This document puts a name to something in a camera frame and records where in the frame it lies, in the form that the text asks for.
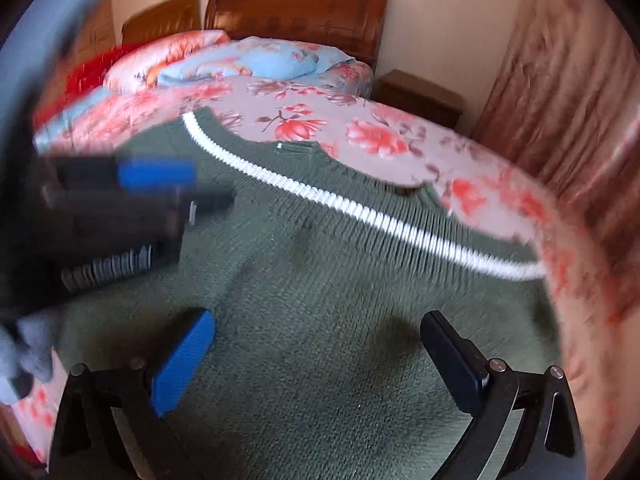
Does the pink floral bed sheet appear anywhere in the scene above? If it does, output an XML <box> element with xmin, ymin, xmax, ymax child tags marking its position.
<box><xmin>15</xmin><ymin>75</ymin><xmax>621</xmax><ymax>466</ymax></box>

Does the person's left forearm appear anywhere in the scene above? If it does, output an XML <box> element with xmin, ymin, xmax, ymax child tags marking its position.
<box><xmin>0</xmin><ymin>0</ymin><xmax>118</xmax><ymax>133</ymax></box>

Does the wooden nightstand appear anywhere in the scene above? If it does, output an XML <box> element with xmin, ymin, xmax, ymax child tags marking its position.
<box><xmin>375</xmin><ymin>70</ymin><xmax>463</xmax><ymax>128</ymax></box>

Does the plain light blue cloth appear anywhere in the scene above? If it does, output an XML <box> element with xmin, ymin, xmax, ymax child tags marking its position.
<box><xmin>35</xmin><ymin>87</ymin><xmax>103</xmax><ymax>131</ymax></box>

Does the light wooden wardrobe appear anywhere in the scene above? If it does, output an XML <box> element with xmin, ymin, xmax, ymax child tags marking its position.
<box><xmin>60</xmin><ymin>0</ymin><xmax>120</xmax><ymax>76</ymax></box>

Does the pink floral curtain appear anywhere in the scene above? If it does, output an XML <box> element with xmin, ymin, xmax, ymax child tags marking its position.
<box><xmin>470</xmin><ymin>0</ymin><xmax>640</xmax><ymax>321</ymax></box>

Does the green knitted sweater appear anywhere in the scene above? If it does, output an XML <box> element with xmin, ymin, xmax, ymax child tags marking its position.
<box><xmin>50</xmin><ymin>107</ymin><xmax>561</xmax><ymax>480</ymax></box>

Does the light blue floral pillow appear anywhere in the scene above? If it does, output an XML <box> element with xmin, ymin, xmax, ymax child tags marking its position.
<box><xmin>157</xmin><ymin>36</ymin><xmax>346</xmax><ymax>86</ymax></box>

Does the red blanket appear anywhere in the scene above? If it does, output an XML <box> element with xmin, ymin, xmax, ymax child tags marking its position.
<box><xmin>62</xmin><ymin>45</ymin><xmax>126</xmax><ymax>96</ymax></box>

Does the person's left hand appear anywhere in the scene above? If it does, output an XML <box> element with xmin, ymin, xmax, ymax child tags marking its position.
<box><xmin>0</xmin><ymin>307</ymin><xmax>57</xmax><ymax>403</ymax></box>

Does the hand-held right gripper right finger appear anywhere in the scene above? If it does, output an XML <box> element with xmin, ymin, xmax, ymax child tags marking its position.
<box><xmin>421</xmin><ymin>310</ymin><xmax>587</xmax><ymax>480</ymax></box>

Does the pink floral pillow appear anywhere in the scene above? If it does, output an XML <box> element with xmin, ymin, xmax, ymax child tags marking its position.
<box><xmin>102</xmin><ymin>30</ymin><xmax>231</xmax><ymax>93</ymax></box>

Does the large wooden headboard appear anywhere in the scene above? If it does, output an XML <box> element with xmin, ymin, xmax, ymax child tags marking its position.
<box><xmin>204</xmin><ymin>0</ymin><xmax>393</xmax><ymax>66</ymax></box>

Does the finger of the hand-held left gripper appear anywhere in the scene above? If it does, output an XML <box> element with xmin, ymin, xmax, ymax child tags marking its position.
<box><xmin>55</xmin><ymin>157</ymin><xmax>199</xmax><ymax>192</ymax></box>
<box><xmin>165</xmin><ymin>189</ymin><xmax>235</xmax><ymax>236</ymax></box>

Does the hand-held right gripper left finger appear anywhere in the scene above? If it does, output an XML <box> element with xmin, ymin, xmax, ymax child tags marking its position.
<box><xmin>47</xmin><ymin>307</ymin><xmax>217</xmax><ymax>480</ymax></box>

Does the small wooden headboard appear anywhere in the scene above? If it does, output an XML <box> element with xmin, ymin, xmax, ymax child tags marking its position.
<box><xmin>121</xmin><ymin>0</ymin><xmax>202</xmax><ymax>46</ymax></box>

